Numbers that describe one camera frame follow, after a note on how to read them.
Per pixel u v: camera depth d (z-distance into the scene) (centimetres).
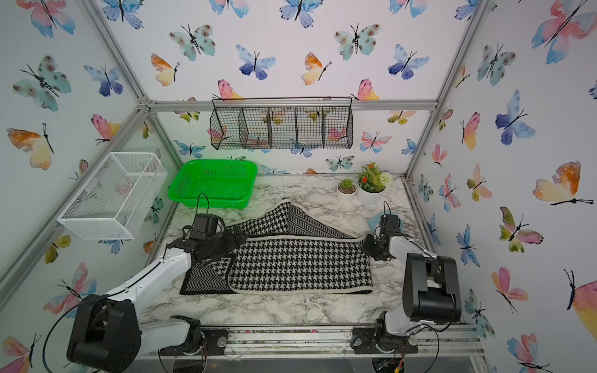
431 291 45
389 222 76
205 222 67
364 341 74
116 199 85
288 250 85
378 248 71
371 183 96
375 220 106
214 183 118
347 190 104
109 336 40
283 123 98
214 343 73
